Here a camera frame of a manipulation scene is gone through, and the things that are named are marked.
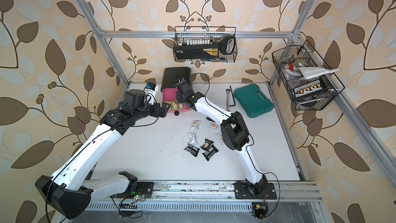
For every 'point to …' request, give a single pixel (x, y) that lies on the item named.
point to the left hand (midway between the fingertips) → (162, 102)
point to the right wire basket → (286, 60)
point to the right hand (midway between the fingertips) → (182, 93)
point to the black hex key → (232, 95)
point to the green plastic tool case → (253, 101)
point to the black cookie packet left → (192, 150)
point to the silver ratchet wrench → (228, 91)
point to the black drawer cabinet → (171, 75)
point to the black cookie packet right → (212, 150)
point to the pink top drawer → (170, 94)
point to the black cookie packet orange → (208, 143)
